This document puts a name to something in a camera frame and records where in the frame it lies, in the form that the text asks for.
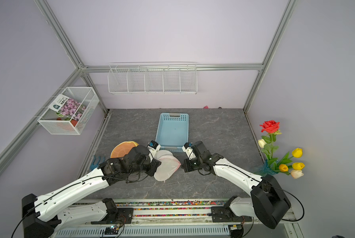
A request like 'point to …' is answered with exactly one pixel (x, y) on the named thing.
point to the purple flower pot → (72, 110)
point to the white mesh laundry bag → (170, 164)
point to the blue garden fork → (93, 166)
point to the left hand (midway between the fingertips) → (159, 164)
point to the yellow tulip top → (297, 152)
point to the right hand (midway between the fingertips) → (181, 165)
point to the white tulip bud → (262, 143)
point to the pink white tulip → (296, 173)
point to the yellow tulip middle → (298, 166)
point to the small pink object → (206, 107)
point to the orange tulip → (283, 167)
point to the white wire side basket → (55, 124)
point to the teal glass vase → (266, 170)
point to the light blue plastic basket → (172, 130)
